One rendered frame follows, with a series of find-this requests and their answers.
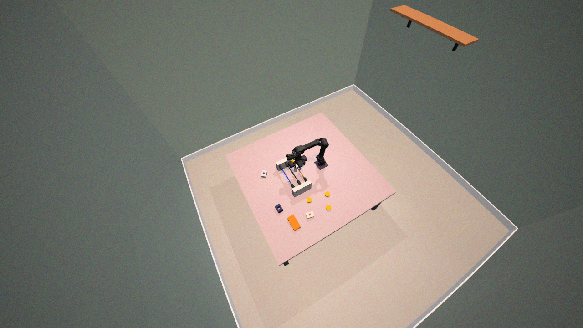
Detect orange rectangular block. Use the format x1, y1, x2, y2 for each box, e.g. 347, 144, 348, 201
287, 215, 301, 231

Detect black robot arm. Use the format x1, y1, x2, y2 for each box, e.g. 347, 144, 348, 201
286, 138, 329, 168

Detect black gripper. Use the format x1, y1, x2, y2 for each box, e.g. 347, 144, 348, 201
288, 155, 307, 168

